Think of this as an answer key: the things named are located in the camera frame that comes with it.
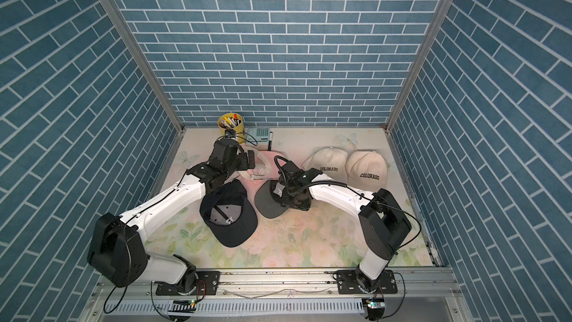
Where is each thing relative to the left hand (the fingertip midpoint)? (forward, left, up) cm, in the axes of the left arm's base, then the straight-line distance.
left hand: (249, 154), depth 85 cm
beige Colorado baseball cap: (+1, -49, -12) cm, 51 cm away
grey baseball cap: (-9, -8, -20) cm, 23 cm away
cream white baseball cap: (+5, -34, -10) cm, 36 cm away
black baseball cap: (-16, +8, -19) cm, 26 cm away
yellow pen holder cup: (+27, +13, -8) cm, 31 cm away
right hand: (-15, -15, -13) cm, 25 cm away
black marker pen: (+21, -5, -18) cm, 28 cm away
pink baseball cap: (+6, -4, -18) cm, 19 cm away
